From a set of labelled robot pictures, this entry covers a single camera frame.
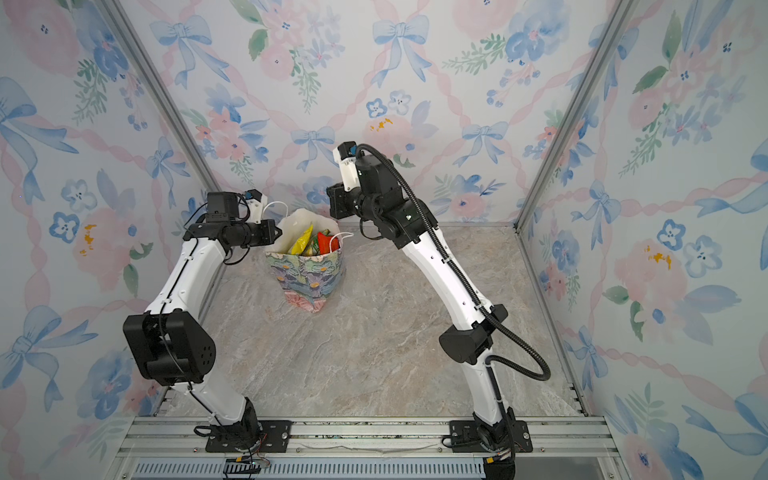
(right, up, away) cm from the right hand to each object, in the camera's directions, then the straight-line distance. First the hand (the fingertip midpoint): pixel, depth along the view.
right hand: (327, 188), depth 68 cm
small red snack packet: (-5, -12, +20) cm, 23 cm away
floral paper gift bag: (-9, -22, +17) cm, 30 cm away
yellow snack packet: (-10, -11, +17) cm, 23 cm away
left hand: (-17, -7, +18) cm, 26 cm away
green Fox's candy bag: (-8, -13, +20) cm, 25 cm away
